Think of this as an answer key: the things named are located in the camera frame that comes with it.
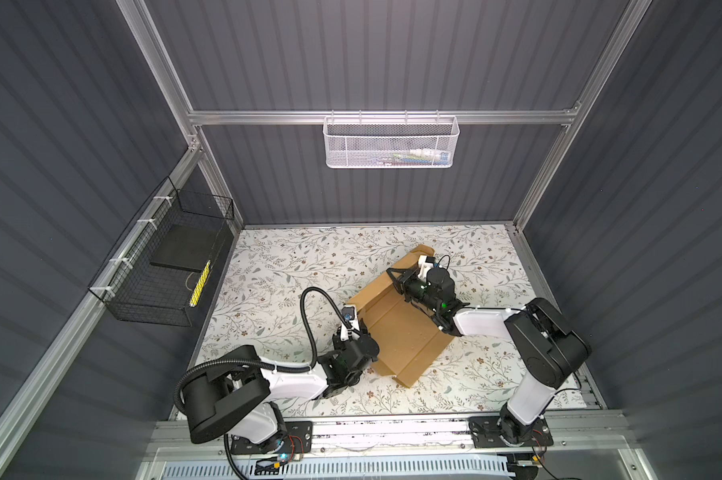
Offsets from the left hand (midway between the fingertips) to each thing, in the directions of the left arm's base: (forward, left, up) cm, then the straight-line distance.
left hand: (359, 322), depth 85 cm
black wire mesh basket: (+6, +49, +19) cm, 53 cm away
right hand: (+11, -9, +8) cm, 16 cm away
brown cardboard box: (-2, -15, -7) cm, 16 cm away
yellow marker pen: (0, +38, +18) cm, 43 cm away
